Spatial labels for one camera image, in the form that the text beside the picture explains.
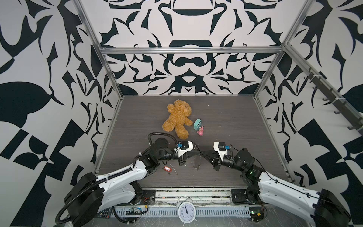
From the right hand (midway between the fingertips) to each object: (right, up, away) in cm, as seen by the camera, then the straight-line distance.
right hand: (202, 154), depth 68 cm
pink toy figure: (+3, +7, +28) cm, 29 cm away
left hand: (-1, +3, -1) cm, 3 cm away
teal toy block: (+1, +12, +28) cm, 31 cm away
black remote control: (-47, -29, +1) cm, 56 cm away
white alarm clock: (-7, -27, +1) cm, 28 cm away
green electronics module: (+28, -30, +3) cm, 41 cm away
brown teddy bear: (-11, +20, +31) cm, 39 cm away
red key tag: (-18, -13, +15) cm, 27 cm away
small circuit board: (-35, -31, +4) cm, 47 cm away
